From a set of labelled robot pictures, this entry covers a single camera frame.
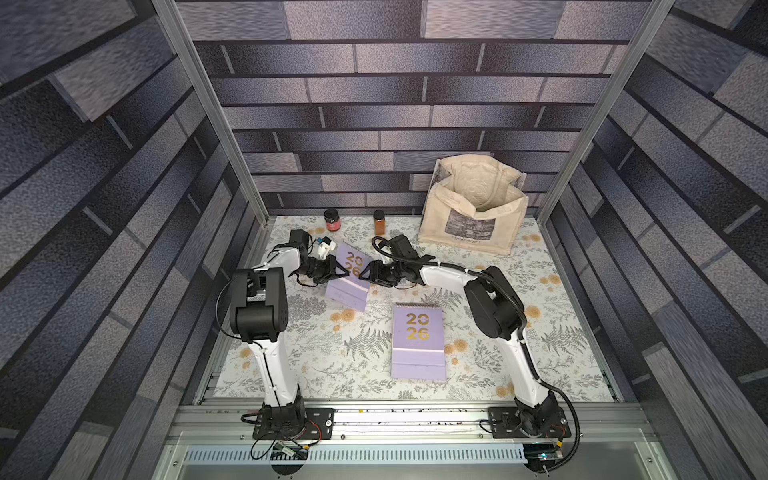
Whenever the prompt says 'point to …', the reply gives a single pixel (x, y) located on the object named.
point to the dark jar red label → (333, 222)
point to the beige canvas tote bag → (475, 202)
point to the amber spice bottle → (379, 222)
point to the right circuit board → (542, 456)
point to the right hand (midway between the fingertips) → (363, 276)
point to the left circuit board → (283, 451)
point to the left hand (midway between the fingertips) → (346, 270)
